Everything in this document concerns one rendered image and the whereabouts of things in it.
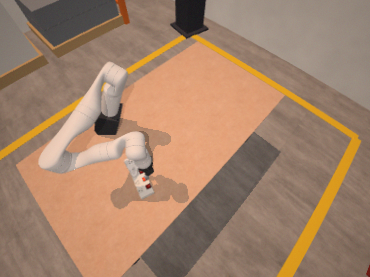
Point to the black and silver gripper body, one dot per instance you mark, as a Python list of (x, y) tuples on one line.
[(133, 168)]

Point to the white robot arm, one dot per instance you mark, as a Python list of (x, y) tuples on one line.
[(56, 159)]

